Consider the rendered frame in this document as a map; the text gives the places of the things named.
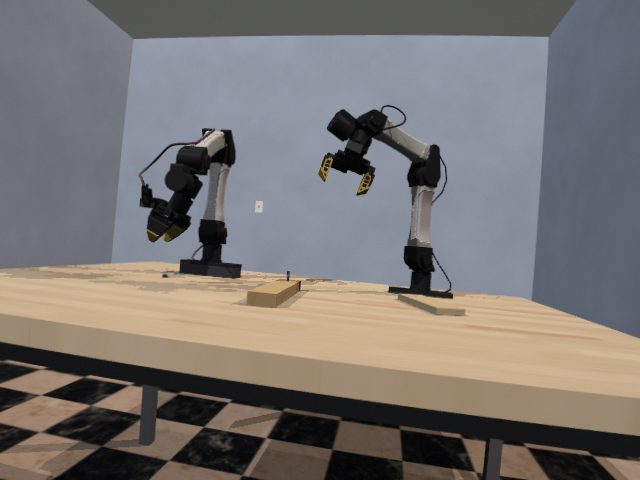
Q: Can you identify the light wooden slat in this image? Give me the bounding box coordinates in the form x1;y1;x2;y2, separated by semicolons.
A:
398;294;466;316

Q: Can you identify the light wooden plank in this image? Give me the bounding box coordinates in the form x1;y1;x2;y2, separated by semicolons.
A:
246;279;301;308

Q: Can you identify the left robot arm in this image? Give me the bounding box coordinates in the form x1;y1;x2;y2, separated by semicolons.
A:
327;109;453;298

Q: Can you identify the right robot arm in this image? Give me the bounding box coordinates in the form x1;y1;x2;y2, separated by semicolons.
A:
139;129;242;268

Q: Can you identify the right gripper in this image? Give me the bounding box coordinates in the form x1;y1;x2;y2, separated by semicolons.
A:
146;192;193;242

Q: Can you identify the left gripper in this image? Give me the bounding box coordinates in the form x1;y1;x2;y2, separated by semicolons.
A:
318;149;376;196

